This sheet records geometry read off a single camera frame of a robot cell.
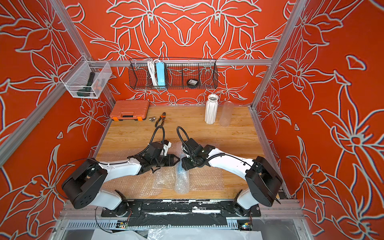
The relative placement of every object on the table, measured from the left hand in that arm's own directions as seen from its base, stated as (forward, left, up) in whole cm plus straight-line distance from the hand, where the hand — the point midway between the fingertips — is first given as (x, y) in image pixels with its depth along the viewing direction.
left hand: (178, 159), depth 86 cm
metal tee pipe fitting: (+32, +24, -2) cm, 40 cm away
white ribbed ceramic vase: (+31, -19, +13) cm, 39 cm away
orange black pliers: (+36, +17, -3) cm, 40 cm away
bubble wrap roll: (-8, -18, -4) cm, 20 cm away
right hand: (-5, -3, +3) cm, 6 cm away
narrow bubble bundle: (-14, -4, +2) cm, 15 cm away
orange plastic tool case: (+36, +41, +2) cm, 55 cm away
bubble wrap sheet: (-14, +16, -4) cm, 22 cm away
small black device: (+43, -6, +24) cm, 50 cm away
